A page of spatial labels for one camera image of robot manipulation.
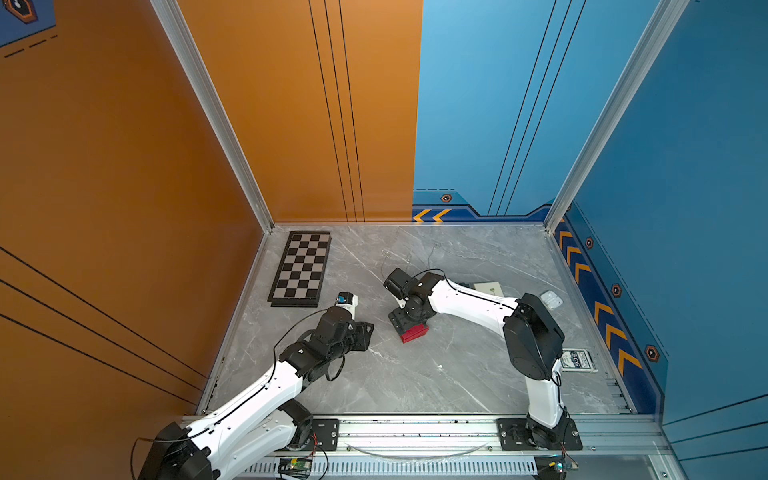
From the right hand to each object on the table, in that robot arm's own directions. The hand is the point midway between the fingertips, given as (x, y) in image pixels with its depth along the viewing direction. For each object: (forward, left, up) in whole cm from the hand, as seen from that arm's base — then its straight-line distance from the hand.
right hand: (407, 320), depth 89 cm
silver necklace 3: (+32, -11, -3) cm, 35 cm away
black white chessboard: (+18, +37, 0) cm, 41 cm away
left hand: (-4, +10, +6) cm, 13 cm away
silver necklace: (+29, +8, -4) cm, 30 cm away
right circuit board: (-35, -34, -6) cm, 49 cm away
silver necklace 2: (+25, 0, -4) cm, 26 cm away
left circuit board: (-36, +27, -6) cm, 45 cm away
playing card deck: (-11, -48, -3) cm, 49 cm away
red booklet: (-7, -2, +7) cm, 11 cm away
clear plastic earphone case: (+9, -47, -3) cm, 48 cm away
